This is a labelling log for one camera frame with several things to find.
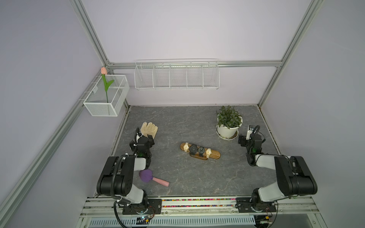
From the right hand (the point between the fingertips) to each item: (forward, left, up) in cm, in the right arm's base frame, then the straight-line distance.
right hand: (248, 133), depth 94 cm
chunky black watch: (-12, +37, +2) cm, 39 cm away
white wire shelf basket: (+35, +42, +23) cm, 60 cm away
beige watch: (-10, +42, +1) cm, 43 cm away
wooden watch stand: (-15, +24, 0) cm, 28 cm away
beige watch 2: (-14, +28, +1) cm, 31 cm away
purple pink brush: (-26, +64, -4) cm, 69 cm away
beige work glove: (+9, +69, -7) cm, 70 cm away
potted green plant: (+4, +14, +10) cm, 18 cm away
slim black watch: (-13, +32, +1) cm, 35 cm away
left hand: (-2, +71, 0) cm, 71 cm away
